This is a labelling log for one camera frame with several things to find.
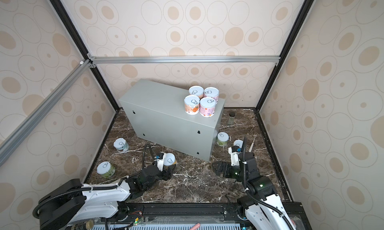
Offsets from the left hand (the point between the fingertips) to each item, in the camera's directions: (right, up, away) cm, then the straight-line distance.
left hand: (175, 163), depth 83 cm
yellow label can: (-3, +2, -2) cm, 4 cm away
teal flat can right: (+38, +10, +12) cm, 41 cm away
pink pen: (+12, -26, -13) cm, 31 cm away
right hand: (+24, +1, -8) cm, 25 cm away
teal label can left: (-35, +8, +9) cm, 37 cm away
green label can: (+29, +12, +14) cm, 34 cm away
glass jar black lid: (+36, +25, +22) cm, 49 cm away
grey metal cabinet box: (+7, +24, -13) cm, 28 cm away
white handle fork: (+50, +6, +19) cm, 54 cm away
